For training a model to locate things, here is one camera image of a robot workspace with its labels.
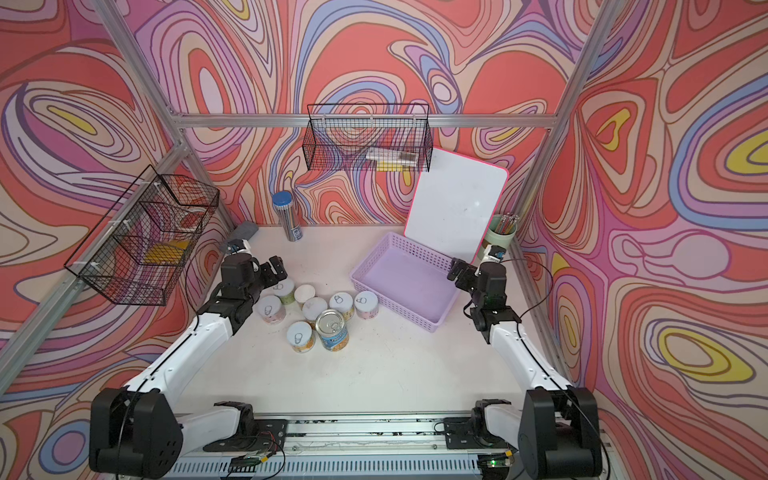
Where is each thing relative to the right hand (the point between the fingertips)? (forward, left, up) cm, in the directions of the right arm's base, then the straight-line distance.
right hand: (467, 271), depth 86 cm
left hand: (+3, +57, +4) cm, 57 cm away
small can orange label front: (-14, +49, -10) cm, 52 cm away
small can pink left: (-5, +59, -10) cm, 60 cm away
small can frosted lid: (-5, +46, -8) cm, 47 cm away
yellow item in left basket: (-3, +77, +16) cm, 79 cm away
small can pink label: (-4, +30, -10) cm, 32 cm away
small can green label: (+3, +57, -10) cm, 58 cm away
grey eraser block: (+31, +78, -11) cm, 85 cm away
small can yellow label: (-3, +37, -10) cm, 39 cm away
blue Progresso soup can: (-14, +39, -7) cm, 42 cm away
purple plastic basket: (+11, +16, -17) cm, 25 cm away
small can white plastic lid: (+1, +50, -9) cm, 51 cm away
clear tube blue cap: (+30, +59, +4) cm, 66 cm away
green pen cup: (+19, -16, -2) cm, 25 cm away
